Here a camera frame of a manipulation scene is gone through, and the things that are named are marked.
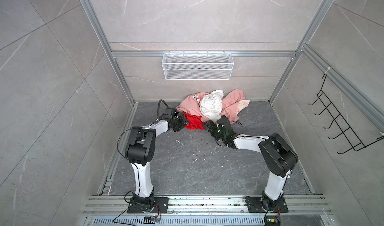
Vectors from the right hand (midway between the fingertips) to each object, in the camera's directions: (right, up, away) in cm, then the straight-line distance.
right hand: (204, 126), depth 95 cm
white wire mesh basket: (-6, +40, +5) cm, 41 cm away
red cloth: (-7, +2, +6) cm, 9 cm away
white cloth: (+5, +14, +8) cm, 17 cm away
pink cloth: (+24, +18, +18) cm, 35 cm away
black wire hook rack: (+58, -4, -37) cm, 69 cm away
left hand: (-11, +4, +5) cm, 13 cm away
